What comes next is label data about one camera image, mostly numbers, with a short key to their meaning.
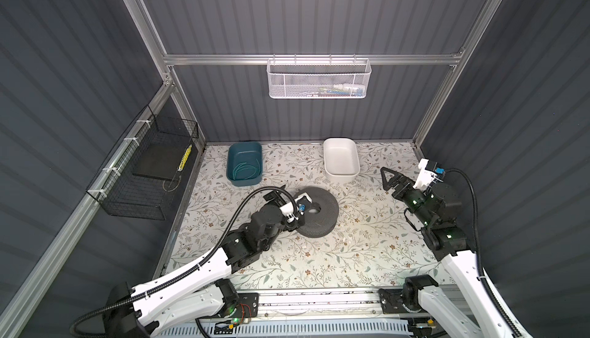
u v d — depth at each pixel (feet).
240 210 1.73
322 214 2.97
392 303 2.42
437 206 1.72
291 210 1.92
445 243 1.67
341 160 3.75
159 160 2.44
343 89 2.99
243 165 3.46
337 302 2.49
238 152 3.78
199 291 1.95
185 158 2.58
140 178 2.35
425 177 2.06
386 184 2.12
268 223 1.69
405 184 2.03
